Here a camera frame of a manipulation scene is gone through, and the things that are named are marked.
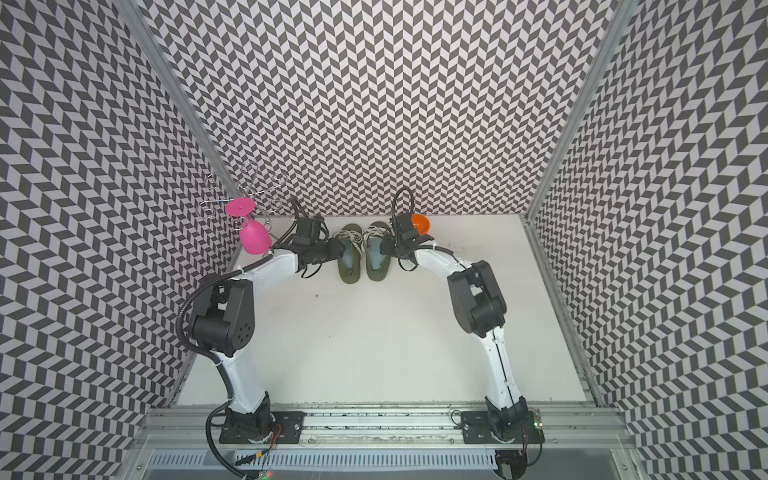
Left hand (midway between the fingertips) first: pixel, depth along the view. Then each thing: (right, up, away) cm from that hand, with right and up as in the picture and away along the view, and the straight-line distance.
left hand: (340, 249), depth 98 cm
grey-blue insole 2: (+11, -1, +4) cm, 12 cm away
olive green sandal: (+14, +7, +8) cm, 17 cm away
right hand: (+15, 0, +3) cm, 15 cm away
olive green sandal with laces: (+4, +5, +6) cm, 9 cm away
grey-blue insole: (+3, -1, 0) cm, 3 cm away
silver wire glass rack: (-18, +16, -18) cm, 30 cm away
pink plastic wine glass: (-23, +3, -11) cm, 26 cm away
